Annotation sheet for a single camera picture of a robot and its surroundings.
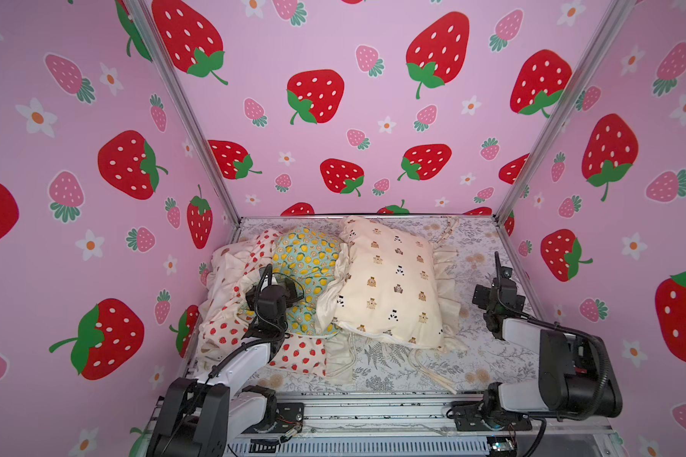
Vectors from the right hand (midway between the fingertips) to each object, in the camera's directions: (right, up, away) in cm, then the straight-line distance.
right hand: (494, 290), depth 92 cm
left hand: (-72, +3, -5) cm, 72 cm away
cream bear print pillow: (-87, +9, -4) cm, 88 cm away
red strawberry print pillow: (-62, -16, -14) cm, 66 cm away
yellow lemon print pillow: (-60, +12, -7) cm, 62 cm away
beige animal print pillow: (-35, +3, -9) cm, 36 cm away
